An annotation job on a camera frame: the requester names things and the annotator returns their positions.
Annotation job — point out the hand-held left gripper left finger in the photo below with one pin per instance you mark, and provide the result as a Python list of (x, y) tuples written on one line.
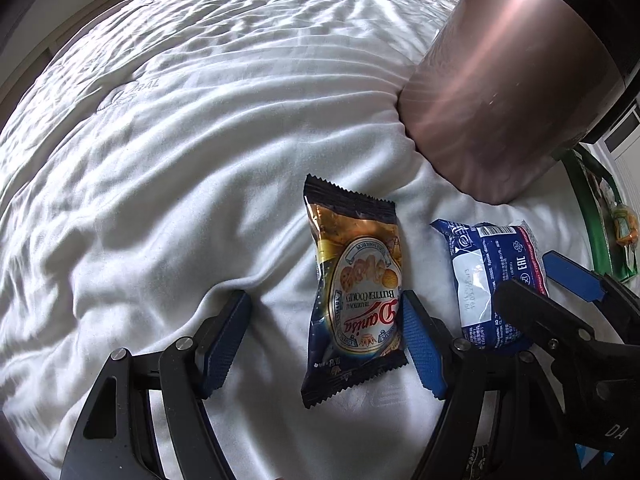
[(225, 345)]

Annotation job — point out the clear bag of dried fruit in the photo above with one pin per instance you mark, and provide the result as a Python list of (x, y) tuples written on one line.
[(625, 220)]

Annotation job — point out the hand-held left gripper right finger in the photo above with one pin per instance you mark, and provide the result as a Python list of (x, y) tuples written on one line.
[(422, 350)]

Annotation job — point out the green tray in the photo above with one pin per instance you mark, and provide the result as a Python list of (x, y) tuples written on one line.
[(597, 220)]

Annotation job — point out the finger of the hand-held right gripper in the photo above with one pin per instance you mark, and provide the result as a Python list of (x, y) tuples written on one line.
[(540, 310), (570, 275)]

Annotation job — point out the blue white snack packet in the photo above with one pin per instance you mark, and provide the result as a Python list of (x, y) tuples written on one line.
[(480, 270)]

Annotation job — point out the black gold cookie packet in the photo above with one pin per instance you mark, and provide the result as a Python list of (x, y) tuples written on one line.
[(350, 270)]

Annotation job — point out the black and copper electric kettle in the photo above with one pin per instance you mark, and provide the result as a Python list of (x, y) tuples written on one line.
[(500, 85)]

